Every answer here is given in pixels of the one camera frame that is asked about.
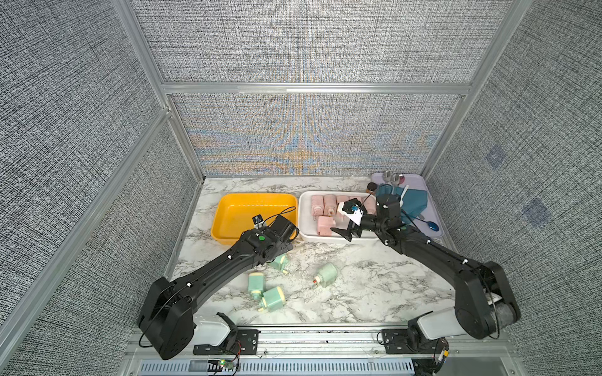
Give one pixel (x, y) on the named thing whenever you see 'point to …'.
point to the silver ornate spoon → (394, 179)
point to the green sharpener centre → (326, 275)
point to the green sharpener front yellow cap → (273, 300)
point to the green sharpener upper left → (281, 262)
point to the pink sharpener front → (324, 225)
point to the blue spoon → (431, 225)
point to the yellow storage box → (233, 213)
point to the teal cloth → (415, 200)
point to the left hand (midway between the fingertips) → (281, 245)
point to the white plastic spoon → (401, 200)
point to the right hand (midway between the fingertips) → (338, 207)
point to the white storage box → (307, 226)
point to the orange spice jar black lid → (371, 186)
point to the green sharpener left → (255, 285)
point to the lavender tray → (415, 182)
